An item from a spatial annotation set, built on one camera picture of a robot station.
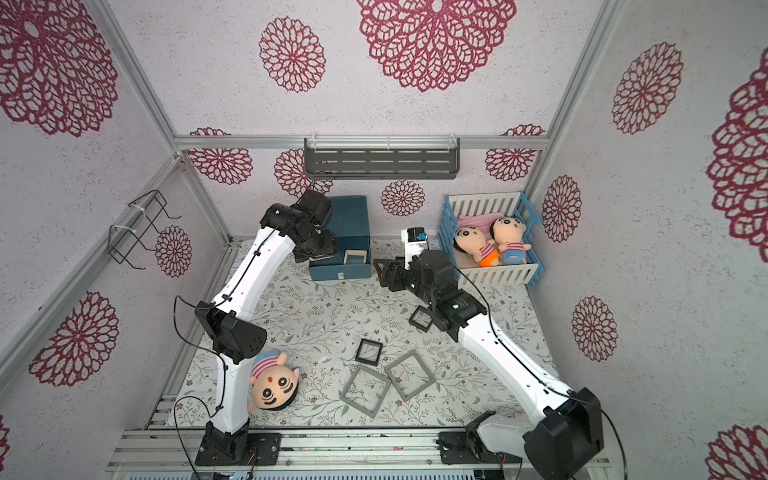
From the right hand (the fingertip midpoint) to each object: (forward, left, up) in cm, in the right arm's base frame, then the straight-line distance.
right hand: (392, 262), depth 75 cm
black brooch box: (+1, -9, -29) cm, 30 cm away
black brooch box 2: (-12, +7, -29) cm, 32 cm away
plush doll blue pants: (+26, -39, -16) cm, 50 cm away
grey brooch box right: (-18, -5, -29) cm, 34 cm away
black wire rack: (+2, +65, +8) cm, 66 cm away
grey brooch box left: (-23, +7, -29) cm, 37 cm away
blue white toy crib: (+27, -35, -19) cm, 49 cm away
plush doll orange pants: (+24, -27, -17) cm, 40 cm away
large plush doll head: (-24, +30, -19) cm, 43 cm away
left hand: (+7, +20, -5) cm, 21 cm away
